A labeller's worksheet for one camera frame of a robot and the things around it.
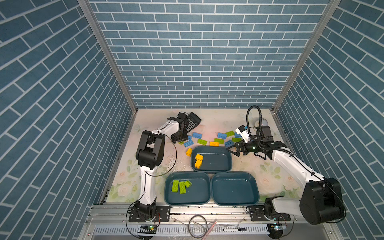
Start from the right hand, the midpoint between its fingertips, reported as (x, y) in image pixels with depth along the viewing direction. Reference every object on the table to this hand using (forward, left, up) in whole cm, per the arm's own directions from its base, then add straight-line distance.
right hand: (231, 145), depth 82 cm
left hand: (+11, +31, -14) cm, 35 cm away
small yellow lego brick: (0, +25, -12) cm, 27 cm away
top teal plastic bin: (-2, +10, -15) cm, 18 cm away
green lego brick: (+11, +17, -15) cm, 25 cm away
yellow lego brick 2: (-3, +18, -13) cm, 22 cm away
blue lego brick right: (+15, +4, -13) cm, 20 cm away
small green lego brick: (-19, +23, -12) cm, 32 cm away
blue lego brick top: (+14, +21, -12) cm, 28 cm away
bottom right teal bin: (-18, -3, -17) cm, 25 cm away
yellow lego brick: (+9, +9, -14) cm, 19 cm away
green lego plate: (-20, +30, -14) cm, 39 cm away
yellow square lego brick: (-7, +19, -13) cm, 24 cm away
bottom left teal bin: (-22, +16, -18) cm, 33 cm away
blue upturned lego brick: (+8, +26, -14) cm, 31 cm away
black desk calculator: (+28, +25, -13) cm, 39 cm away
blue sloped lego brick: (+10, -1, -14) cm, 17 cm away
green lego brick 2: (+12, +5, -15) cm, 20 cm away
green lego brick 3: (-20, +26, -14) cm, 36 cm away
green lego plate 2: (+19, -2, -14) cm, 23 cm away
